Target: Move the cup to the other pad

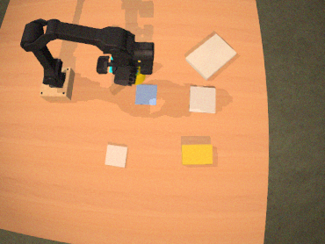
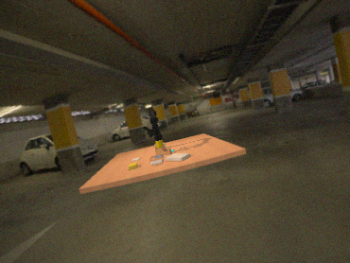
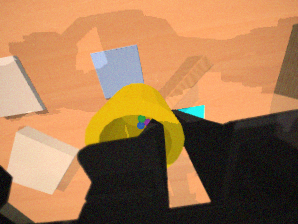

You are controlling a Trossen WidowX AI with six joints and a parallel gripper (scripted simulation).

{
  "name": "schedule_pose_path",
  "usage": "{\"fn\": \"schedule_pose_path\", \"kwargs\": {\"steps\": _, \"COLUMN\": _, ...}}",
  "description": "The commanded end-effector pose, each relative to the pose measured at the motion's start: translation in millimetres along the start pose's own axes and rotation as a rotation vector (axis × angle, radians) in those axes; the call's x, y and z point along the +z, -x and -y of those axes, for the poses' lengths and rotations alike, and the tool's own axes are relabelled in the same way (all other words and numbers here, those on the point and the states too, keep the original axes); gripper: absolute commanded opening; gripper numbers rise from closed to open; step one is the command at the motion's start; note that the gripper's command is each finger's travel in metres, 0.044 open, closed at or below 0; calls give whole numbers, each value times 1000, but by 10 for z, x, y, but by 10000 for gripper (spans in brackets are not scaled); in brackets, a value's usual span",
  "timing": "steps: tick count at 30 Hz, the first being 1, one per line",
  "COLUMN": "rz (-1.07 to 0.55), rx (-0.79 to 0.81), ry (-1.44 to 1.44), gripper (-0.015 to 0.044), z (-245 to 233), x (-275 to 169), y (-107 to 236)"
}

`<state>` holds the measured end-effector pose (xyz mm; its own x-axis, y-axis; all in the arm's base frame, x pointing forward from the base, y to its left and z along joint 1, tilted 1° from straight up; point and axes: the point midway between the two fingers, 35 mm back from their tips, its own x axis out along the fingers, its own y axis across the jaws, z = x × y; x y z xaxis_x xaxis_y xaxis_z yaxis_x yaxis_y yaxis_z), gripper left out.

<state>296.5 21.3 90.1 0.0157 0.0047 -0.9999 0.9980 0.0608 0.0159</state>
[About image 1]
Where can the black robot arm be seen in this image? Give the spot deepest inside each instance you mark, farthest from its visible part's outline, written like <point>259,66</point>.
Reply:
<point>116,41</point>

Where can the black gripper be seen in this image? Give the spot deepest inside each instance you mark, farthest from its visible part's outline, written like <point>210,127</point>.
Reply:
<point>103,63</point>

